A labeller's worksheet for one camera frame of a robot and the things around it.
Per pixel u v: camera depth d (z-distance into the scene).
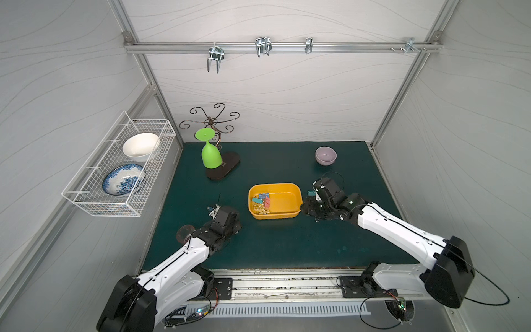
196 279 0.62
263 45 0.76
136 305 0.39
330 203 0.60
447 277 0.40
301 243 0.85
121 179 0.65
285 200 0.98
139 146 0.78
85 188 0.57
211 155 0.85
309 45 0.78
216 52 0.78
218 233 0.63
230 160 1.11
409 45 0.77
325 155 1.12
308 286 0.75
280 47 0.79
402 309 0.71
